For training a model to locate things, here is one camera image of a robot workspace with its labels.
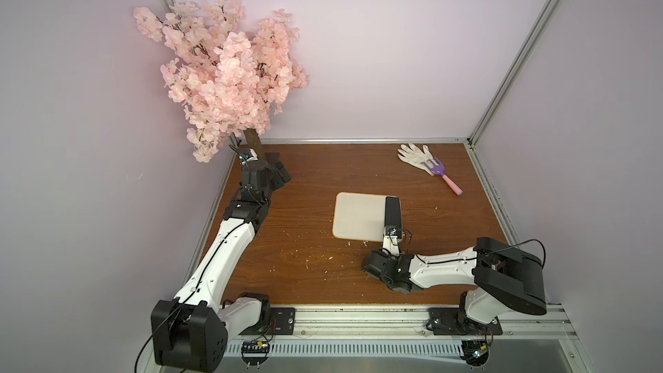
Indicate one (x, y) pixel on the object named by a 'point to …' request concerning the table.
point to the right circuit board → (475, 352)
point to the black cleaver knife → (393, 214)
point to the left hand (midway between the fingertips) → (272, 167)
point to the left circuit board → (255, 352)
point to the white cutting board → (359, 217)
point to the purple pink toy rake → (438, 167)
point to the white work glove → (416, 157)
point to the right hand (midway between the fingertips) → (382, 246)
